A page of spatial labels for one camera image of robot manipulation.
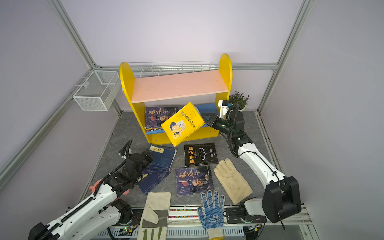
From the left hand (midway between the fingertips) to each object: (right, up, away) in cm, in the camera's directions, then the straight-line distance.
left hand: (146, 157), depth 82 cm
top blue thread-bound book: (+7, -2, +10) cm, 12 cm away
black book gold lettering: (+30, -1, +12) cm, 32 cm away
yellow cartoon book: (+21, +18, -5) cm, 28 cm away
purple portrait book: (+2, +24, +11) cm, 26 cm away
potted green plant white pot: (+57, +37, +22) cm, 71 cm away
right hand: (+30, +23, -9) cm, 39 cm away
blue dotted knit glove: (+36, -29, -9) cm, 47 cm away
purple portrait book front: (+26, -14, +3) cm, 30 cm away
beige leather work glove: (+50, -16, +1) cm, 52 cm away
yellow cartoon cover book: (+2, +14, +9) cm, 17 cm away
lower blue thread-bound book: (+1, -14, +4) cm, 15 cm away
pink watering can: (-23, -13, -9) cm, 28 cm away
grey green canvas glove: (+7, -30, -10) cm, 32 cm away
